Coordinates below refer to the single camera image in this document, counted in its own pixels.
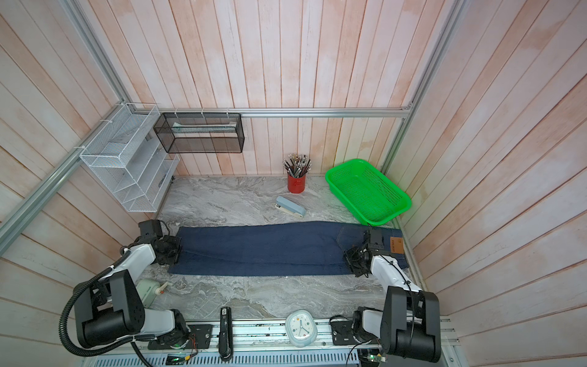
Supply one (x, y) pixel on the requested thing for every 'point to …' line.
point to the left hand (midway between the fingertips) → (185, 246)
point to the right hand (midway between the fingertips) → (343, 255)
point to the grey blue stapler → (286, 205)
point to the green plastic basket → (368, 193)
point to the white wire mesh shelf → (140, 170)
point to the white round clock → (301, 328)
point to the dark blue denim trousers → (287, 249)
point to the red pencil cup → (296, 167)
